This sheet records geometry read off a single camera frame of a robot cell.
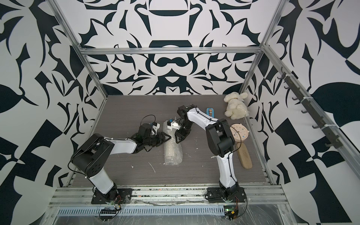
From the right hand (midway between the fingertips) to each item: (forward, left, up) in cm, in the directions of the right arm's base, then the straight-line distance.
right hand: (179, 137), depth 91 cm
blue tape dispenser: (+21, -23, -1) cm, 31 cm away
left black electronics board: (-39, +37, -8) cm, 55 cm away
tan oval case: (-12, -39, -3) cm, 41 cm away
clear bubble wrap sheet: (-12, +4, +1) cm, 12 cm away
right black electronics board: (-39, -26, -6) cm, 47 cm away
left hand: (+1, +7, +1) cm, 7 cm away
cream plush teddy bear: (+20, -40, +5) cm, 45 cm away
